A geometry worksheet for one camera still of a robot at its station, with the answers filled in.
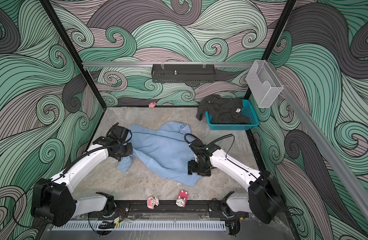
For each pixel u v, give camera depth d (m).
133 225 0.70
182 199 0.71
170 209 0.74
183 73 0.95
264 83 0.79
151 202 0.73
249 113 1.08
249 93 1.12
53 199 0.39
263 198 0.40
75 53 0.89
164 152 0.91
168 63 0.92
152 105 1.18
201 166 0.67
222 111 1.13
